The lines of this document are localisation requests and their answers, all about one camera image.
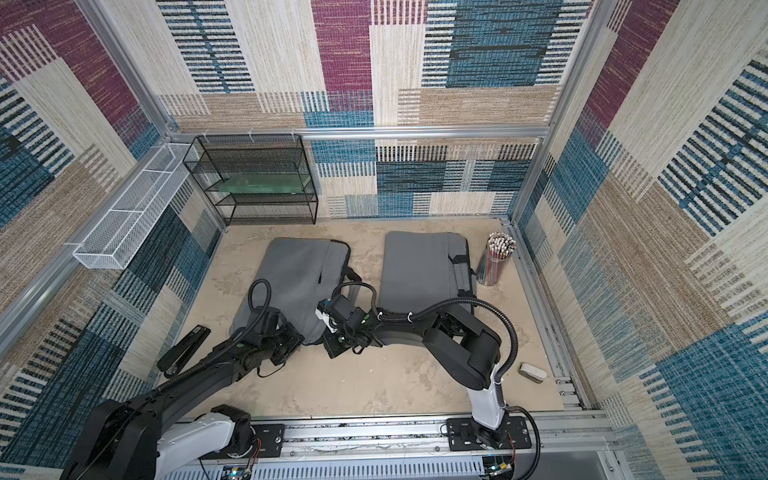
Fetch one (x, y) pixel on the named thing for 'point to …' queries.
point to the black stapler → (176, 359)
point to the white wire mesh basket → (107, 245)
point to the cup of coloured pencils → (499, 250)
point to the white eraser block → (532, 373)
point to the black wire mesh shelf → (220, 155)
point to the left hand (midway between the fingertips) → (307, 335)
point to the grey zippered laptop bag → (299, 273)
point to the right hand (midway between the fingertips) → (333, 346)
